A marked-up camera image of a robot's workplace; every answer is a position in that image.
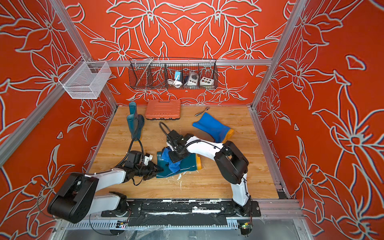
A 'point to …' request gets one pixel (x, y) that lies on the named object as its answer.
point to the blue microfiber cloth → (167, 158)
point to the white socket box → (205, 81)
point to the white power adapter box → (192, 79)
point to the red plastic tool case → (156, 109)
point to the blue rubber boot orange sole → (220, 132)
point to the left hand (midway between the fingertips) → (163, 170)
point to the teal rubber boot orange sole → (135, 122)
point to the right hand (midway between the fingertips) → (170, 159)
